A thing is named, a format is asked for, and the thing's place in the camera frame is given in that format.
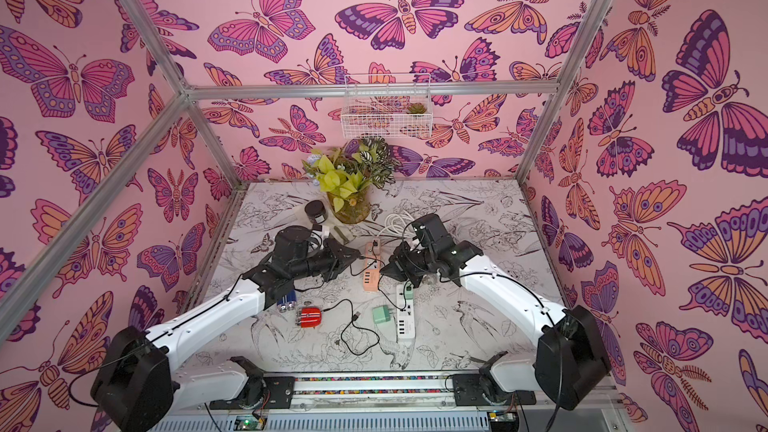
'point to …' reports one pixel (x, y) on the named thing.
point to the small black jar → (316, 211)
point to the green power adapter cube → (409, 292)
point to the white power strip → (405, 314)
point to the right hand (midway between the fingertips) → (379, 265)
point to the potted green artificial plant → (347, 174)
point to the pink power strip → (371, 266)
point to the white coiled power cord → (398, 224)
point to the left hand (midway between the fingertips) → (365, 251)
